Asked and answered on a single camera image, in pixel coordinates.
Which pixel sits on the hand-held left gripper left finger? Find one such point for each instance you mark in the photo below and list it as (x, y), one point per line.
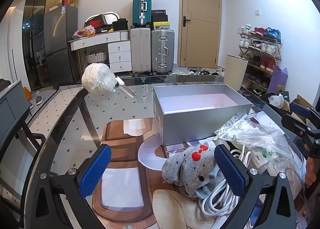
(96, 170)

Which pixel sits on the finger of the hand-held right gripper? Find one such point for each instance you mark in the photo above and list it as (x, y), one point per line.
(300, 110)
(296, 125)

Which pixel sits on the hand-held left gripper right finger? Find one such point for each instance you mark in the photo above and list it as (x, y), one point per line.
(230, 171)

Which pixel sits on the green and white packet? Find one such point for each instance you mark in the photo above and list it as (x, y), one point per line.
(258, 161)

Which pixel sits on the clear plastic bag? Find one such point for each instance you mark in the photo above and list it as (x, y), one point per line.
(250, 134)

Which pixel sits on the grey sock with red bow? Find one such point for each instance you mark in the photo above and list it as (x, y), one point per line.
(185, 169)

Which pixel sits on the silver cardboard box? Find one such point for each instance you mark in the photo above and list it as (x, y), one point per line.
(200, 126)

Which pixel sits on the person's right hand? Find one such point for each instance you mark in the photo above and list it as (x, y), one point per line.
(311, 171)

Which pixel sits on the open brown cardboard box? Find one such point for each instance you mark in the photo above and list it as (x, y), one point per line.
(303, 101)

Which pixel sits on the crumpled white plastic bag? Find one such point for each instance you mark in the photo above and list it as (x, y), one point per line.
(276, 100)

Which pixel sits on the white paper sheet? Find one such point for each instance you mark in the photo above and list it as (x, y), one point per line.
(265, 119)

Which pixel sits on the printed cartoon mat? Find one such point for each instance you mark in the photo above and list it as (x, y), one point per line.
(125, 149)

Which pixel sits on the purple bag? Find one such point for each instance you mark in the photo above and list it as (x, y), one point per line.
(276, 81)

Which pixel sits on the metal shoe rack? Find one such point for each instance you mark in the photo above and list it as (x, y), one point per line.
(277, 44)

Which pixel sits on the tall beige cardboard box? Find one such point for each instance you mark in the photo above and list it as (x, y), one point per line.
(235, 71)

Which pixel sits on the grey slipper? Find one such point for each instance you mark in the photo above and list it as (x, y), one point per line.
(38, 100)

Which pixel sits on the white bundle in plastic wrap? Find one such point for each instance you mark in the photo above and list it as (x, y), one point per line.
(97, 79)

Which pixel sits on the scattered slippers and shoes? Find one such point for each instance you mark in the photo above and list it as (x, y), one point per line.
(205, 71)

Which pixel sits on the orange bag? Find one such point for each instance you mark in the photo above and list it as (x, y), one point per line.
(27, 94)

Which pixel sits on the grey furniture piece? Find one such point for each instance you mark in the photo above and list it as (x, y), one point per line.
(10, 109)

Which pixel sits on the wicker basket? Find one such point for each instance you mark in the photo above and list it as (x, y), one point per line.
(97, 57)

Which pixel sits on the white dresser with drawers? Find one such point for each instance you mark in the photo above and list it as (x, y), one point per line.
(120, 49)

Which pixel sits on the beige wooden door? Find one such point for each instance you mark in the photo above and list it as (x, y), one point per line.
(200, 31)

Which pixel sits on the white suitcase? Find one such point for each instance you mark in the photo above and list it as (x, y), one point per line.
(140, 49)

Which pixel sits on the grey refrigerator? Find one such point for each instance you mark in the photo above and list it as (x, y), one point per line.
(58, 44)

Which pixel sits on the silver suitcase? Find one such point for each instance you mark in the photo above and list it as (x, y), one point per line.
(162, 51)

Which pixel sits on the plate of fruit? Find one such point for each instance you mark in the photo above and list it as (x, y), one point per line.
(86, 32)

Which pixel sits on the black bag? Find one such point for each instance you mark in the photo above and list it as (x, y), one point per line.
(120, 24)

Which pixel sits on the red and black shoe box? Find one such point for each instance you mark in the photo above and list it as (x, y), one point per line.
(95, 22)

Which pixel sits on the black glass cabinet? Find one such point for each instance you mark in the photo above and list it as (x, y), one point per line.
(32, 31)

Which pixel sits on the teal suitcase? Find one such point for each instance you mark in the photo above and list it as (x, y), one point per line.
(137, 9)

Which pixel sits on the black box with red print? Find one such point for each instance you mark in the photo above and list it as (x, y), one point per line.
(159, 16)

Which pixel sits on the white oval frame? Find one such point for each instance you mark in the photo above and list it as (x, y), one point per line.
(112, 15)

